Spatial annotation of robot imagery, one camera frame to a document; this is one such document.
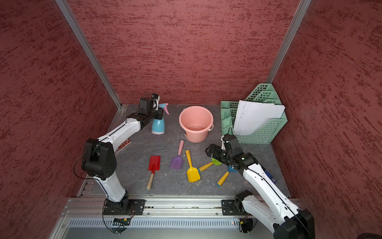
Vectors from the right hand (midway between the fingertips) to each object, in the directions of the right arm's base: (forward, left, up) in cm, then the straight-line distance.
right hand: (210, 156), depth 79 cm
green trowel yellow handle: (+2, -3, -13) cm, 13 cm away
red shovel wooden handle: (+1, +34, -13) cm, 36 cm away
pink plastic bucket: (+31, +7, -9) cm, 33 cm away
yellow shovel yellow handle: (-5, +10, -13) cm, 17 cm away
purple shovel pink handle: (+2, +20, -12) cm, 24 cm away
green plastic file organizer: (+15, -35, -2) cm, 38 cm away
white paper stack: (+21, -25, +8) cm, 34 cm away
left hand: (+29, +30, +6) cm, 42 cm away
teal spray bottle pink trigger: (+21, +31, +1) cm, 38 cm away
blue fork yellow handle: (-7, -8, -12) cm, 16 cm away
